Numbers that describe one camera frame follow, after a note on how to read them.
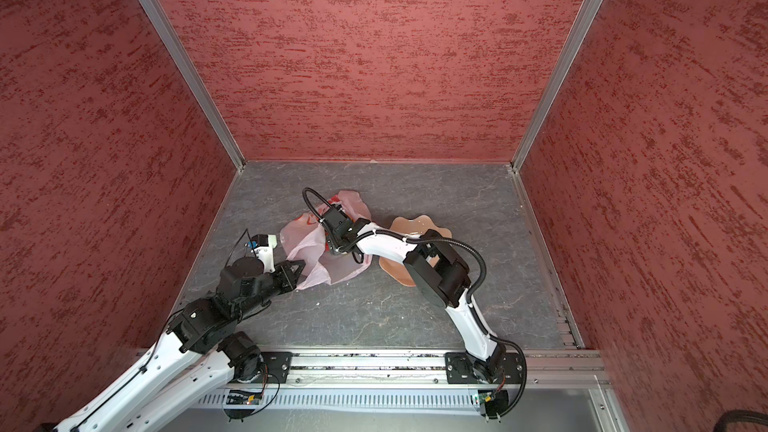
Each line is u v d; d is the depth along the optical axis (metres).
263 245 0.66
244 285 0.54
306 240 0.74
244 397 0.72
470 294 0.54
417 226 1.01
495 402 0.70
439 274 0.53
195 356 0.49
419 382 0.74
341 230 0.73
